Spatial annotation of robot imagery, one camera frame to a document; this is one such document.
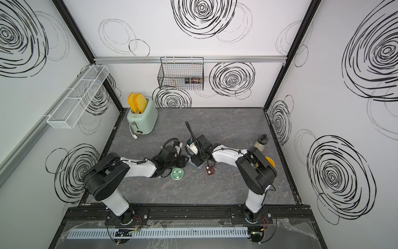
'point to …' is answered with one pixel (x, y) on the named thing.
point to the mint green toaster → (144, 123)
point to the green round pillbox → (177, 173)
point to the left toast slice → (131, 101)
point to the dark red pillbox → (211, 169)
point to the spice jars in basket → (194, 80)
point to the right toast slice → (141, 101)
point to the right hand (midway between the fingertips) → (196, 157)
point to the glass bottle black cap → (262, 140)
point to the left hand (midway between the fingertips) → (186, 158)
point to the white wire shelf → (67, 115)
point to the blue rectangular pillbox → (199, 166)
